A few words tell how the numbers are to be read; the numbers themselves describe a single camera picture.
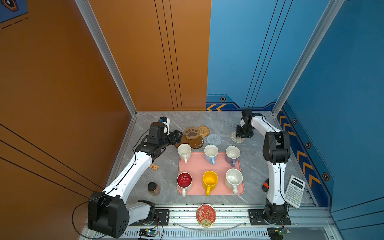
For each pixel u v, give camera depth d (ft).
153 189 2.43
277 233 2.32
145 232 2.34
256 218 2.38
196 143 3.34
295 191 2.65
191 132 3.49
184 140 3.38
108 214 1.28
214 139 3.37
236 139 3.38
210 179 2.78
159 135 2.05
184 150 3.01
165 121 2.38
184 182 2.65
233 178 2.78
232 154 3.13
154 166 2.93
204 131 3.56
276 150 2.00
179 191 2.65
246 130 2.95
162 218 2.39
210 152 3.03
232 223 2.38
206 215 2.33
